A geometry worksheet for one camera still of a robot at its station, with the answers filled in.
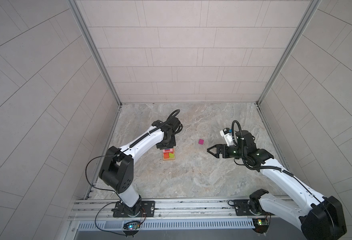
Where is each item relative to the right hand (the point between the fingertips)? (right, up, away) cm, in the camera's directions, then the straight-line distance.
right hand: (212, 151), depth 76 cm
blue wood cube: (-24, 0, +6) cm, 25 cm away
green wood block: (-22, -5, +10) cm, 25 cm away
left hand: (-21, +2, +9) cm, 23 cm away
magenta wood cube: (-4, +1, +20) cm, 20 cm away
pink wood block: (-22, -1, +7) cm, 23 cm away
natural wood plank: (-23, -7, +11) cm, 26 cm away
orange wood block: (-25, -5, +10) cm, 28 cm away
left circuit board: (-38, -30, -12) cm, 50 cm away
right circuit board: (+21, -31, -8) cm, 39 cm away
